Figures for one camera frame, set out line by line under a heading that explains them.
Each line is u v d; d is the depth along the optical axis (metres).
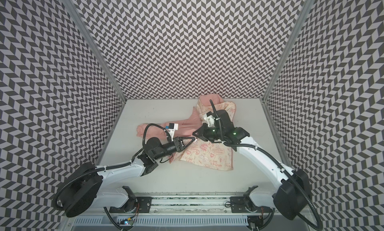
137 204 0.71
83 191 0.41
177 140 0.66
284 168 0.42
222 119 0.56
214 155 0.89
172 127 0.71
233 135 0.54
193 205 0.75
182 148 0.68
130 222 0.66
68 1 0.71
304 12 0.71
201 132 0.64
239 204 0.74
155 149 0.59
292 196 0.39
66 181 0.56
